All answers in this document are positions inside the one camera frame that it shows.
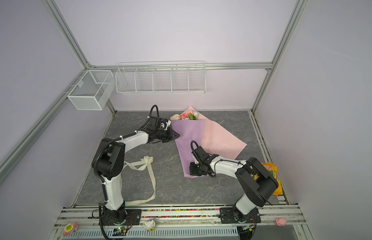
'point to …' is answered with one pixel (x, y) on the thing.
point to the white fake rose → (195, 113)
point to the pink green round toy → (70, 228)
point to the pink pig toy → (280, 222)
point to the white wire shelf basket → (185, 77)
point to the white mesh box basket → (93, 89)
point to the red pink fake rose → (183, 116)
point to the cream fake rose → (175, 117)
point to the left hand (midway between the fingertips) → (180, 137)
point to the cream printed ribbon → (140, 165)
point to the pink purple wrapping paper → (201, 132)
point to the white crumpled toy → (149, 224)
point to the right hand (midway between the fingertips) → (191, 173)
